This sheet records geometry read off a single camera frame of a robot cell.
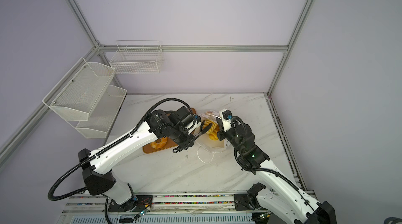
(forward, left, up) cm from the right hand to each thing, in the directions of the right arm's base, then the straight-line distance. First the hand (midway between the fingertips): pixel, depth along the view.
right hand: (216, 117), depth 72 cm
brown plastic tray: (-1, +25, -24) cm, 35 cm away
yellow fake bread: (+2, +1, -20) cm, 20 cm away
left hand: (-11, +13, -5) cm, 18 cm away
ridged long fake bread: (+2, +1, -11) cm, 11 cm away
